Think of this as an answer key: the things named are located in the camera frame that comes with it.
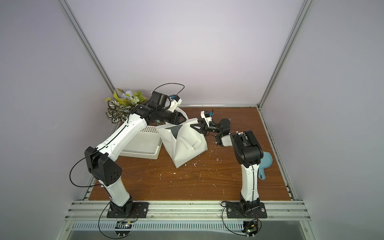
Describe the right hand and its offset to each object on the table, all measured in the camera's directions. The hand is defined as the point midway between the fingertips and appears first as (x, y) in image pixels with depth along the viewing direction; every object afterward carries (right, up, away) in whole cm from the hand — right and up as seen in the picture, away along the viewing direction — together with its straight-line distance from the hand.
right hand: (192, 123), depth 84 cm
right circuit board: (+29, -50, -14) cm, 59 cm away
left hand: (-3, +4, -5) cm, 7 cm away
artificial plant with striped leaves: (-42, +12, +2) cm, 44 cm away
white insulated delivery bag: (-5, -9, -7) cm, 12 cm away
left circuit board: (-34, -51, -13) cm, 63 cm away
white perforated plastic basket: (-30, -14, +12) cm, 35 cm away
